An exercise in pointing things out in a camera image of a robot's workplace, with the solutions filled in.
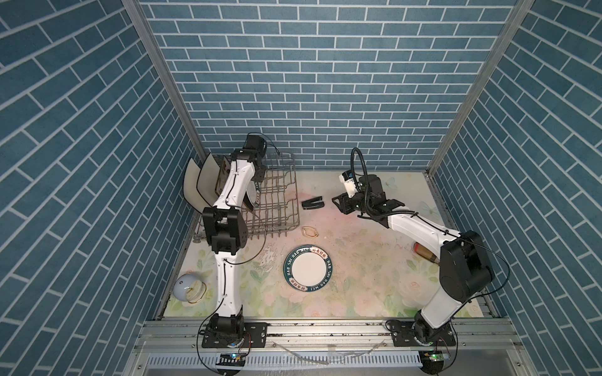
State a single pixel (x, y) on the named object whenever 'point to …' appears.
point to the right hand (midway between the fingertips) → (339, 197)
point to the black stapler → (313, 203)
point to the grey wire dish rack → (276, 211)
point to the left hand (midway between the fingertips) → (256, 173)
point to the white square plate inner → (208, 178)
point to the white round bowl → (187, 288)
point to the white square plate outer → (190, 187)
